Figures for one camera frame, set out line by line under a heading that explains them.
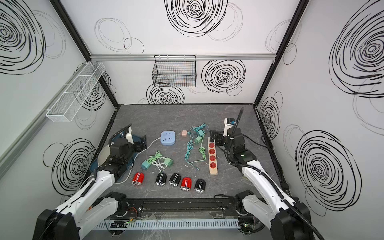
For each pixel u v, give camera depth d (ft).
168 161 2.89
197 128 3.35
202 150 3.07
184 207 2.48
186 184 2.58
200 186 2.58
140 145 2.42
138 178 2.65
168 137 3.18
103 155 3.07
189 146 3.14
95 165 2.87
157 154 2.99
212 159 2.89
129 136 2.36
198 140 3.15
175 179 2.64
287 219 1.25
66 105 2.39
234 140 1.89
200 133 3.33
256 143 3.16
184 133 3.33
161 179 2.64
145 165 2.84
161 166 2.84
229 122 2.24
